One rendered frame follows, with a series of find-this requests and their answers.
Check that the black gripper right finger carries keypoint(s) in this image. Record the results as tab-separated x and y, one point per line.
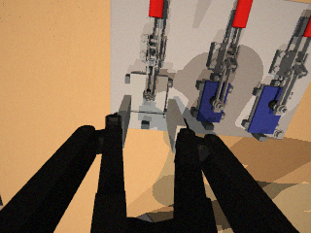
247	208

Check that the grey fixture plate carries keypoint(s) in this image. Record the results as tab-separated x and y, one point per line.
189	28

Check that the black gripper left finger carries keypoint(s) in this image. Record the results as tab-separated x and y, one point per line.
41	203

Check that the grey toggle clamp with red handle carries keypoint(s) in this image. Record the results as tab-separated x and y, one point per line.
290	64

